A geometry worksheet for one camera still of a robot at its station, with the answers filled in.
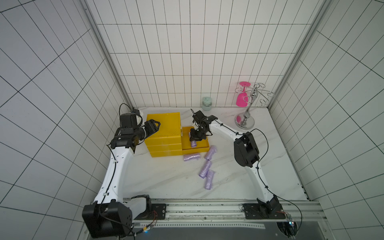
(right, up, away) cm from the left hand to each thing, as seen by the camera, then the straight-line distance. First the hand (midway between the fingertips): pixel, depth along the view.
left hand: (156, 128), depth 78 cm
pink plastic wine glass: (+53, +18, +21) cm, 59 cm away
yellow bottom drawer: (+26, -13, +16) cm, 33 cm away
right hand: (+19, -6, +21) cm, 29 cm away
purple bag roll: (+32, -15, +15) cm, 38 cm away
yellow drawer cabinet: (+6, -7, +1) cm, 9 cm away
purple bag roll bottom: (+29, -29, +4) cm, 41 cm away
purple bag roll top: (+20, -11, +16) cm, 28 cm away
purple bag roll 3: (+26, -26, +7) cm, 38 cm away
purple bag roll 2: (+18, -18, +12) cm, 29 cm away
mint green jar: (+31, +17, +38) cm, 52 cm away
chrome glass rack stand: (+59, +3, +33) cm, 68 cm away
